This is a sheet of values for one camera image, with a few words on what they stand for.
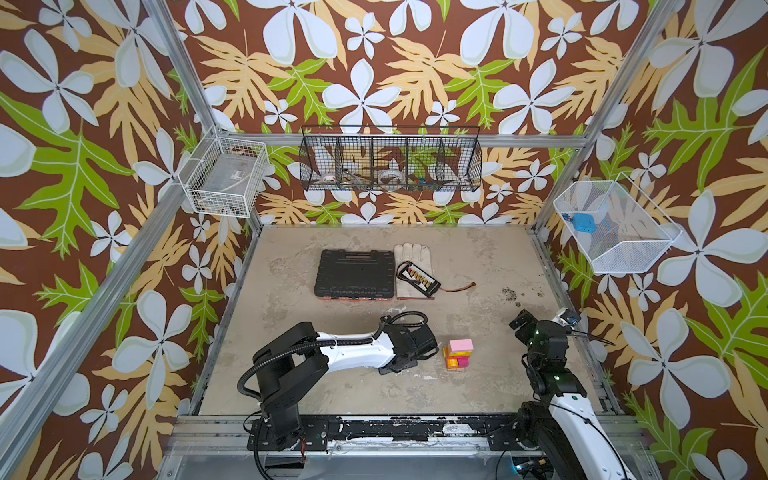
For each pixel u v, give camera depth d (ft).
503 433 2.42
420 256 3.56
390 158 3.20
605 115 2.82
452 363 2.69
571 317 2.27
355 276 3.27
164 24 2.27
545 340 2.02
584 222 2.83
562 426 1.80
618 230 2.69
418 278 3.33
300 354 1.63
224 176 2.83
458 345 2.57
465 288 3.35
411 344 2.17
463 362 2.70
